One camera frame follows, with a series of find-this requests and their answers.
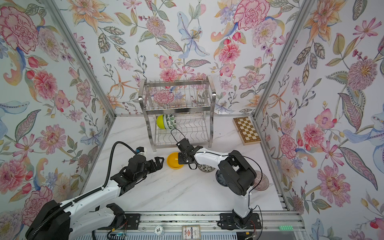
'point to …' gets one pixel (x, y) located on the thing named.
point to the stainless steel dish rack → (178, 108)
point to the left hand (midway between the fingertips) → (161, 162)
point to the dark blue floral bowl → (220, 179)
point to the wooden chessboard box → (247, 131)
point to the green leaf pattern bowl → (171, 120)
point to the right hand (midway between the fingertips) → (181, 158)
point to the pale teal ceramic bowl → (165, 122)
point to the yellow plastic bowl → (172, 161)
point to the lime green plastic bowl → (160, 121)
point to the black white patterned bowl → (205, 168)
